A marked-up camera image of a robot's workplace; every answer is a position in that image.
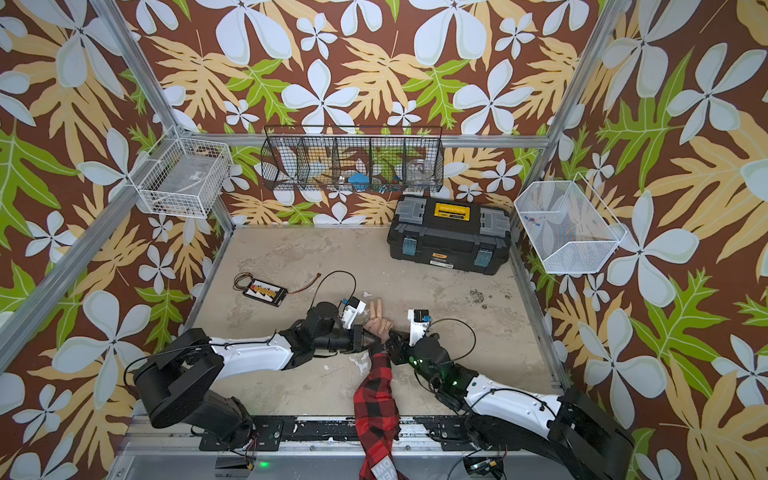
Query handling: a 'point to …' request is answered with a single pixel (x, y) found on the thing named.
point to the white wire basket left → (179, 178)
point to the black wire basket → (395, 159)
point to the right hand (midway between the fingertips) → (385, 333)
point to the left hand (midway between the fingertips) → (383, 339)
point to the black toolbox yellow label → (466, 235)
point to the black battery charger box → (265, 292)
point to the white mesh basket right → (567, 226)
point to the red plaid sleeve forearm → (377, 418)
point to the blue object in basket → (359, 179)
